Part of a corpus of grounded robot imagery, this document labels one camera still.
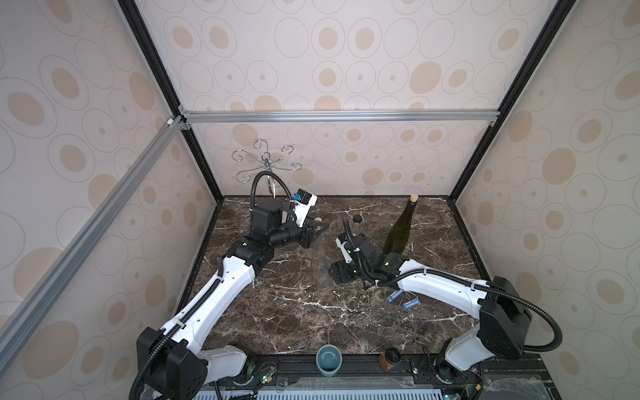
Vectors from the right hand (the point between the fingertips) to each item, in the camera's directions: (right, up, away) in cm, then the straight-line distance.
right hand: (345, 264), depth 84 cm
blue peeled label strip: (+24, -14, +3) cm, 28 cm away
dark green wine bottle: (+20, +9, +6) cm, 22 cm away
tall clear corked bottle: (-8, -1, +4) cm, 8 cm away
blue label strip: (+18, -12, +6) cm, 23 cm away
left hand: (-5, +14, -14) cm, 21 cm away
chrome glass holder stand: (-28, +35, +3) cm, 45 cm away
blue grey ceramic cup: (-6, -28, -8) cm, 29 cm away
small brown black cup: (+11, -22, -16) cm, 30 cm away
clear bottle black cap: (+3, +14, -4) cm, 15 cm away
